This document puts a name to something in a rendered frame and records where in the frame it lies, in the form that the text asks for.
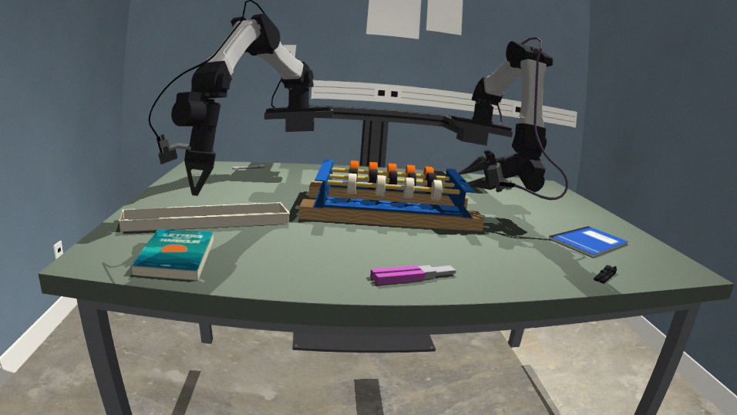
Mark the teal paperback book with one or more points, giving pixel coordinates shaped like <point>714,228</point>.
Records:
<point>174,254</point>

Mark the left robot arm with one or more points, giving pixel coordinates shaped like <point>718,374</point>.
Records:
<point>490,90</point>

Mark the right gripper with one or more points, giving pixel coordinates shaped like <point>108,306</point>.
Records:
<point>201,143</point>

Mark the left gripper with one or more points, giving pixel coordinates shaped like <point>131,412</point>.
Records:
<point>506,163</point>

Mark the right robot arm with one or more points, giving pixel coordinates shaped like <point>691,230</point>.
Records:
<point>212,79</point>

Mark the light brown wooden block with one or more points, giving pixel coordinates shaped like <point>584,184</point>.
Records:
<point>308,212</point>
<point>365,194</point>

